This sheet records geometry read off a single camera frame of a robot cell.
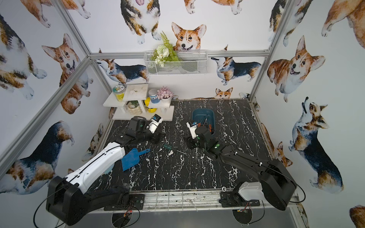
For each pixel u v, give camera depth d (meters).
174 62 0.85
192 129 0.72
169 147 0.92
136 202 0.74
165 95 0.90
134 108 1.07
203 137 0.62
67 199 0.39
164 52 0.78
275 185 0.41
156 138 0.72
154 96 0.95
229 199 0.74
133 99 0.95
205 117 1.09
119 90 0.95
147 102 1.02
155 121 0.70
